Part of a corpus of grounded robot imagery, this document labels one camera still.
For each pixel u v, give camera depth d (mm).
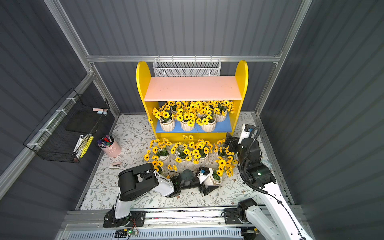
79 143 694
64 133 723
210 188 733
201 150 824
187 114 806
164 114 774
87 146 694
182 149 899
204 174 709
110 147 889
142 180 547
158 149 868
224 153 826
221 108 898
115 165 902
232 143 630
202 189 739
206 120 791
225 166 741
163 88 774
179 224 728
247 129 588
